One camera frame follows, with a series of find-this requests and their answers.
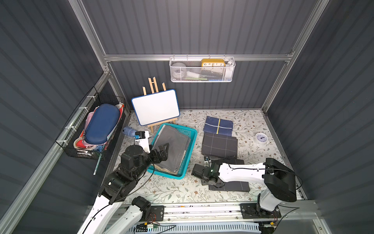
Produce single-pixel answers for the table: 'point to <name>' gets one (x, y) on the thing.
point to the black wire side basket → (72, 139)
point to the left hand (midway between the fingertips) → (159, 145)
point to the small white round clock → (260, 139)
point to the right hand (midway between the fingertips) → (208, 177)
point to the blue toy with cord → (129, 131)
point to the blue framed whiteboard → (156, 107)
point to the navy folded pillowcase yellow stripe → (216, 126)
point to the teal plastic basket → (193, 135)
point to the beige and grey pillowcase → (158, 167)
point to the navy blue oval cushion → (102, 123)
